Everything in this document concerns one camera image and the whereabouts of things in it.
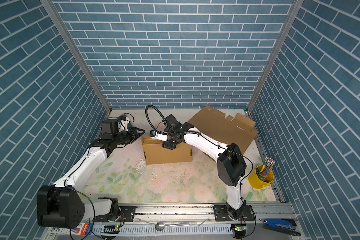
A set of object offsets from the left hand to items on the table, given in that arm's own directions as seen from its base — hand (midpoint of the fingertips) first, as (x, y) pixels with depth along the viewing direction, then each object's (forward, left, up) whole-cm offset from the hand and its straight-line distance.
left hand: (144, 131), depth 82 cm
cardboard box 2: (+19, -56, -25) cm, 64 cm away
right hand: (-1, -11, -6) cm, 12 cm away
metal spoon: (-42, -11, -18) cm, 47 cm away
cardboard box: (-8, -6, -10) cm, 14 cm away
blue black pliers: (-43, -67, -12) cm, 81 cm away
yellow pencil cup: (-26, -58, -8) cm, 64 cm away
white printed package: (-42, +24, -18) cm, 52 cm away
